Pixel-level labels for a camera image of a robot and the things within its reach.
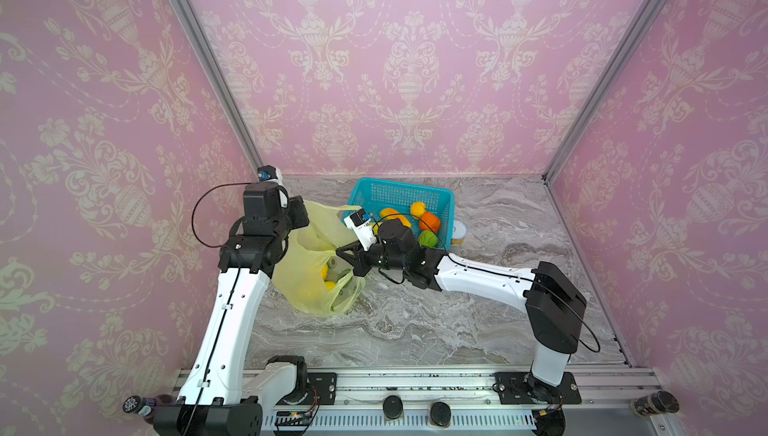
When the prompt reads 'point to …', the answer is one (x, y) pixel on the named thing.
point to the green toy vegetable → (427, 238)
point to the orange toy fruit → (430, 222)
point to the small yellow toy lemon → (417, 209)
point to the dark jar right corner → (657, 402)
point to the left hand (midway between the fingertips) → (297, 201)
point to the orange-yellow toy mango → (390, 213)
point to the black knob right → (440, 414)
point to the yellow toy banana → (324, 275)
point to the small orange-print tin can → (459, 233)
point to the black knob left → (392, 406)
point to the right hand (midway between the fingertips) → (338, 252)
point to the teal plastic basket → (375, 195)
